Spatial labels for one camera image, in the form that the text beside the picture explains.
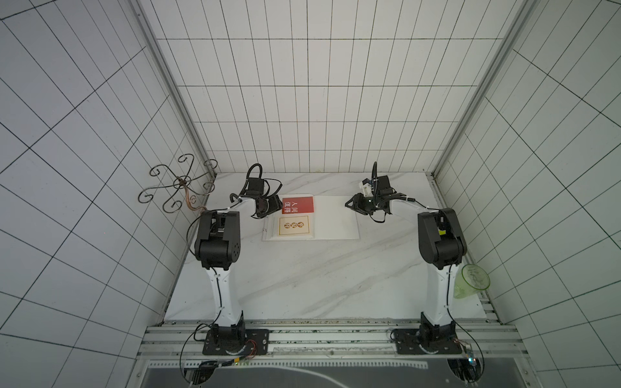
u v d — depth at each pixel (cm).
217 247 55
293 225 98
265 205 90
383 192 83
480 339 75
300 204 104
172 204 68
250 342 72
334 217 106
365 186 96
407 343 72
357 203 92
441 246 57
